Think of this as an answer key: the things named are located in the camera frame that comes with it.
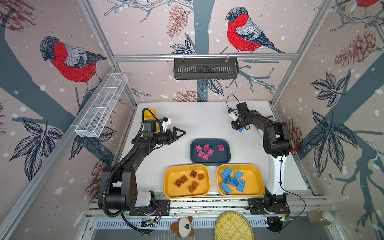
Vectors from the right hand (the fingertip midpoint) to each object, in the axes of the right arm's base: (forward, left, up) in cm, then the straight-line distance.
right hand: (236, 125), depth 106 cm
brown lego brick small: (-38, +25, +1) cm, 45 cm away
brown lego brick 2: (-37, +29, +1) cm, 47 cm away
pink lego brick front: (-24, +25, +2) cm, 35 cm away
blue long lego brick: (-43, +11, +1) cm, 45 cm away
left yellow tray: (-36, +41, +2) cm, 55 cm away
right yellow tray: (-35, -5, -1) cm, 36 cm away
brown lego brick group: (-45, +29, +2) cm, 53 cm away
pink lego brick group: (-22, +19, +1) cm, 29 cm away
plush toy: (-61, +32, +3) cm, 69 cm away
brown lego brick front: (-40, +34, +2) cm, 52 cm away
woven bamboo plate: (-59, +9, 0) cm, 60 cm away
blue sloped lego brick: (-36, +3, 0) cm, 36 cm away
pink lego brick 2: (-20, +22, +2) cm, 29 cm away
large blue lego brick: (-36, +11, +3) cm, 38 cm away
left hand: (-22, +36, +18) cm, 46 cm away
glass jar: (-55, -29, +6) cm, 62 cm away
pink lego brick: (-20, +27, +1) cm, 33 cm away
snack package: (-35, -8, +33) cm, 49 cm away
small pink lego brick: (-26, +22, +1) cm, 34 cm away
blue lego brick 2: (-40, +9, +4) cm, 41 cm away
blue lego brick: (-7, -2, +4) cm, 8 cm away
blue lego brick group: (-41, +2, 0) cm, 41 cm away
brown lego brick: (-42, +37, +2) cm, 56 cm away
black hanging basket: (+29, +34, +28) cm, 53 cm away
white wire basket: (-12, +79, +33) cm, 86 cm away
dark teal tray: (-25, +14, +1) cm, 29 cm away
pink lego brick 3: (-19, +12, +1) cm, 22 cm away
